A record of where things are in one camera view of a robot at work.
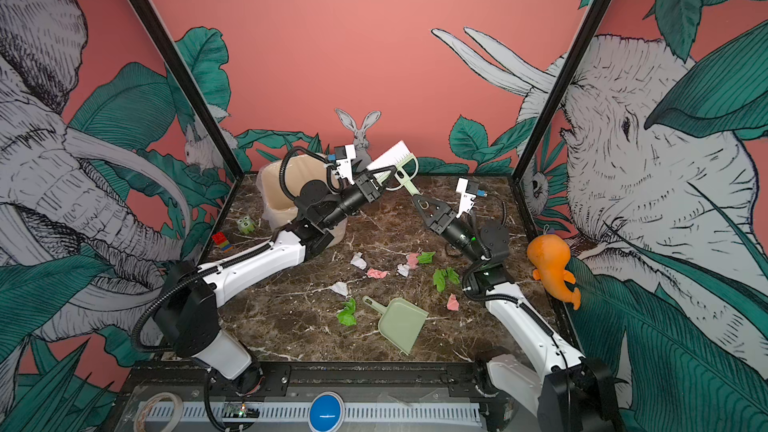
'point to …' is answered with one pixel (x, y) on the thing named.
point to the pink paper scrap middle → (376, 273)
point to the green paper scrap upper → (426, 257)
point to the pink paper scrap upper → (412, 259)
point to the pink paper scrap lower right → (453, 303)
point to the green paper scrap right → (452, 275)
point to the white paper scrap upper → (358, 261)
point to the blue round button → (326, 412)
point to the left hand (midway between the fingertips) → (396, 166)
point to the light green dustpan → (400, 323)
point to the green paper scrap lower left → (347, 316)
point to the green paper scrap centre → (439, 279)
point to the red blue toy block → (220, 239)
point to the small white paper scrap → (403, 269)
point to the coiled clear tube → (140, 414)
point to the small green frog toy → (246, 225)
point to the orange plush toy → (551, 255)
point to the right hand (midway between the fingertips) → (410, 202)
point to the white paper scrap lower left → (340, 287)
